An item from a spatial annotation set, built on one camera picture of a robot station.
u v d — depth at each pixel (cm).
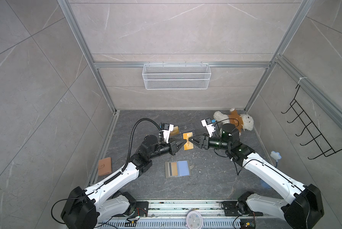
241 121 104
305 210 38
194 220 69
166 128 63
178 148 66
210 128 66
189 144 70
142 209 73
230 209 73
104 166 87
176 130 97
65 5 67
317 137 63
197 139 74
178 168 88
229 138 56
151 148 55
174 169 86
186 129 98
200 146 64
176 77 101
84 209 38
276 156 68
